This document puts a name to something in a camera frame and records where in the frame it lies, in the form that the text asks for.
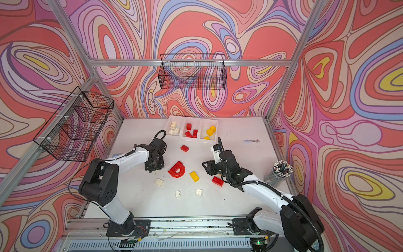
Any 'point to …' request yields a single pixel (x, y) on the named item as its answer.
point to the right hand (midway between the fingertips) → (207, 167)
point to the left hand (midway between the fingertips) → (160, 168)
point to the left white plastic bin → (179, 119)
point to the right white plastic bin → (206, 123)
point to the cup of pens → (281, 170)
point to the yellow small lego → (207, 138)
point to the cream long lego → (173, 125)
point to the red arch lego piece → (178, 165)
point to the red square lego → (189, 126)
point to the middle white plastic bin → (191, 130)
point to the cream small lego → (171, 132)
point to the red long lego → (195, 132)
